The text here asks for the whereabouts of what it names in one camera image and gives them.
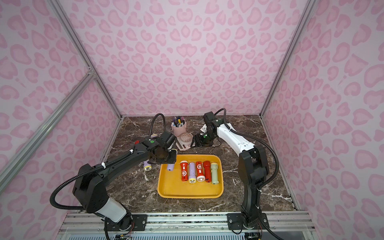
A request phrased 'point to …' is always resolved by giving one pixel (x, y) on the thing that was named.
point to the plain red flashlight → (208, 176)
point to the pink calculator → (181, 146)
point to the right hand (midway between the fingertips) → (196, 145)
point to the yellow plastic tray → (170, 186)
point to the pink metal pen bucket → (180, 131)
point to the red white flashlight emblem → (200, 177)
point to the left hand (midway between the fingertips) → (175, 159)
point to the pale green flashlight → (214, 173)
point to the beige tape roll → (186, 138)
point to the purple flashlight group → (192, 179)
